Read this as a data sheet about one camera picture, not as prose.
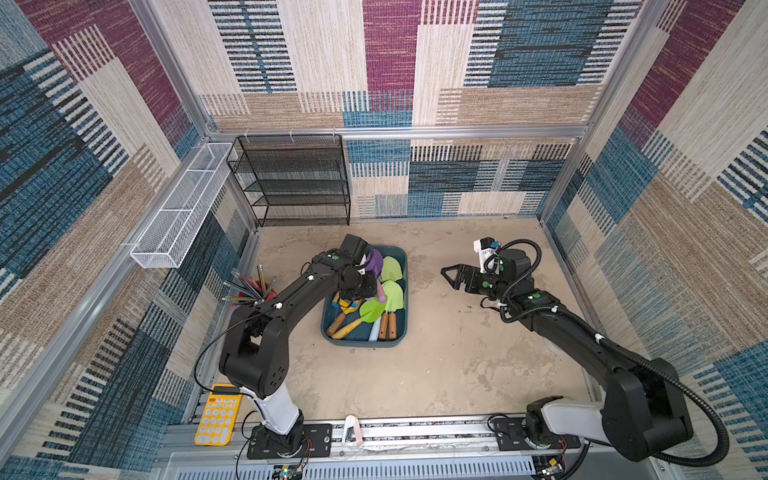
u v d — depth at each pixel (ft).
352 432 2.44
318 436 2.45
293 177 3.55
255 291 2.93
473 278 2.40
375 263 3.24
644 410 1.34
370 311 3.08
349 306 3.12
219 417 2.50
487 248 2.48
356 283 2.48
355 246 2.35
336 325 2.94
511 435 2.40
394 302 3.09
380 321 3.01
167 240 2.33
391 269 3.38
